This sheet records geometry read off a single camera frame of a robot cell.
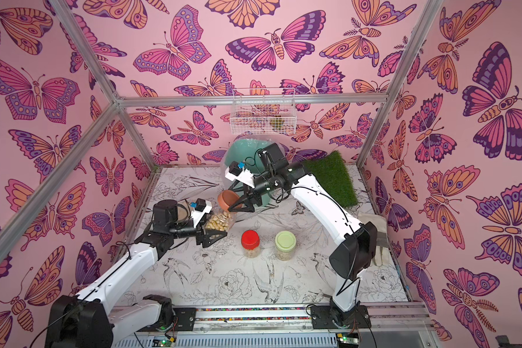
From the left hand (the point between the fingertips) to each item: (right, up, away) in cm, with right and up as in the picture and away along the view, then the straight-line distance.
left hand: (224, 223), depth 77 cm
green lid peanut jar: (+22, -8, +1) cm, 23 cm away
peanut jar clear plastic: (0, +2, -7) cm, 7 cm away
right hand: (+4, +11, -7) cm, 13 cm away
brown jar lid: (+2, +10, -7) cm, 12 cm away
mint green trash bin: (+5, +29, +23) cm, 37 cm away
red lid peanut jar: (+9, -7, +4) cm, 12 cm away
